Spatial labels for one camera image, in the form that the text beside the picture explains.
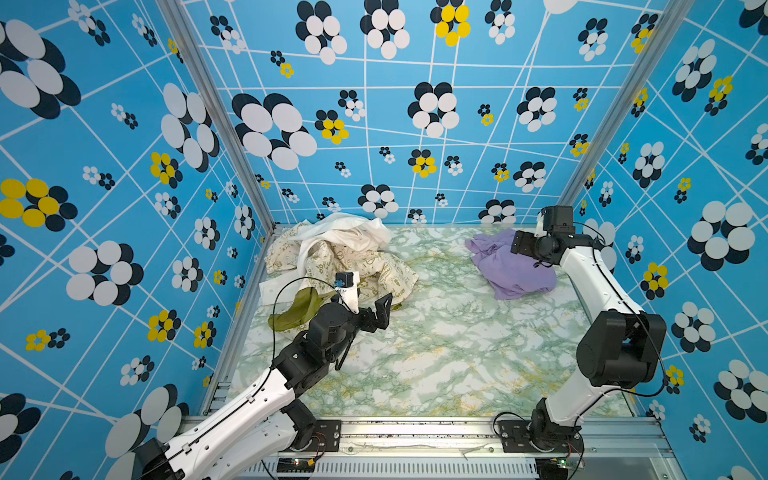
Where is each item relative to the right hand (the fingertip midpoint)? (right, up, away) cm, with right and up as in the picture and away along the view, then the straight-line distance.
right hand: (530, 245), depth 90 cm
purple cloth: (-2, -10, +10) cm, 14 cm away
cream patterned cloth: (-46, -9, +4) cm, 47 cm away
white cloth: (-60, +5, +6) cm, 61 cm away
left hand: (-45, -12, -18) cm, 50 cm away
